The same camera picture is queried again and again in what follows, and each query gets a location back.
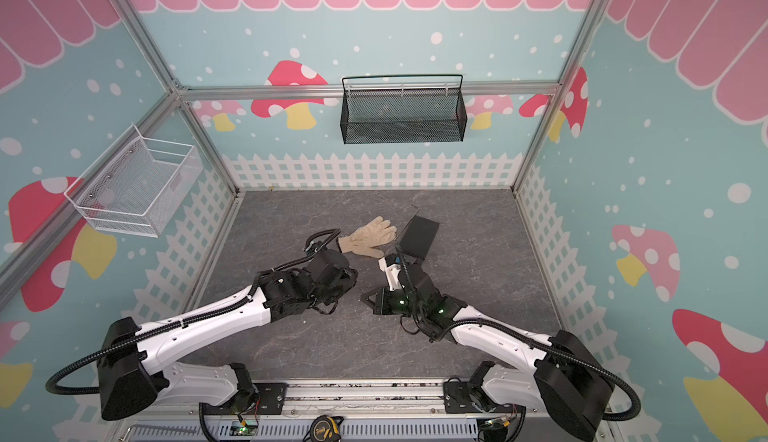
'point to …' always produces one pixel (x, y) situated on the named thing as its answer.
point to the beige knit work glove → (365, 240)
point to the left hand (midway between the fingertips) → (357, 280)
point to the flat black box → (419, 236)
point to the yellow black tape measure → (326, 429)
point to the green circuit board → (246, 428)
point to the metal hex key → (407, 221)
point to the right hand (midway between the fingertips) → (359, 298)
